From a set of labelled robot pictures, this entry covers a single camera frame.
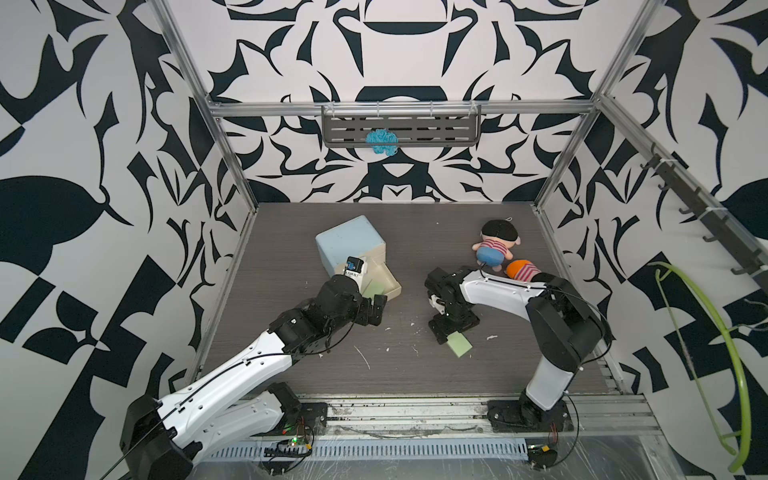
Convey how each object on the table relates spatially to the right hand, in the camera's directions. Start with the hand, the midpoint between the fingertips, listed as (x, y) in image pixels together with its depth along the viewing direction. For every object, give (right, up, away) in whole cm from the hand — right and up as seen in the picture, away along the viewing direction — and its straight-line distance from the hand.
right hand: (449, 330), depth 89 cm
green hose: (+41, -8, -38) cm, 57 cm away
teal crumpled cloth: (-19, +57, +2) cm, 60 cm away
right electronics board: (+18, -24, -18) cm, 35 cm away
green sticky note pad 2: (+2, -3, -4) cm, 5 cm away
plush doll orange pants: (+24, +17, +5) cm, 30 cm away
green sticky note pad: (-22, +11, +8) cm, 26 cm away
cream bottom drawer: (-21, +13, +10) cm, 26 cm away
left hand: (-23, +15, -13) cm, 30 cm away
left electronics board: (-40, -23, -16) cm, 49 cm away
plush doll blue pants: (+19, +27, +13) cm, 35 cm away
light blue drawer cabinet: (-28, +27, +2) cm, 38 cm away
